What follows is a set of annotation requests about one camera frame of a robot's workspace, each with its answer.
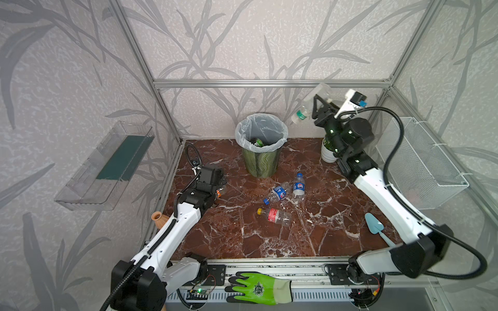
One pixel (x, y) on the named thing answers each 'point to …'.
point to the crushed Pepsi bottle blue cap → (279, 192)
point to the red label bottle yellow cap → (275, 216)
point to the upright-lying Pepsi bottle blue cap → (299, 188)
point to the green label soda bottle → (257, 141)
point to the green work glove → (259, 288)
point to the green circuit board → (200, 291)
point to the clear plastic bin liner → (260, 133)
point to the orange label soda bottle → (218, 192)
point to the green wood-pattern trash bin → (262, 164)
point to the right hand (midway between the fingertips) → (321, 93)
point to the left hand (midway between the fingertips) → (213, 171)
